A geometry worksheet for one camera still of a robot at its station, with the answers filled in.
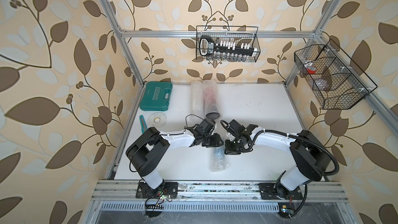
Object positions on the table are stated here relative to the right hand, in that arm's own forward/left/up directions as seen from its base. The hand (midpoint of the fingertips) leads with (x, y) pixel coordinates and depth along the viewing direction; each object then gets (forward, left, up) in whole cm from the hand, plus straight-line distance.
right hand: (225, 153), depth 86 cm
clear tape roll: (+23, +43, 0) cm, 49 cm away
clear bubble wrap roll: (+34, +16, +8) cm, 38 cm away
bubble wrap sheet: (-6, +4, +5) cm, 9 cm away
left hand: (+5, +3, +4) cm, 7 cm away
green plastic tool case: (+40, +45, +4) cm, 60 cm away
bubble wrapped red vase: (+34, +7, +9) cm, 36 cm away
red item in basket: (+31, -45, +33) cm, 64 cm away
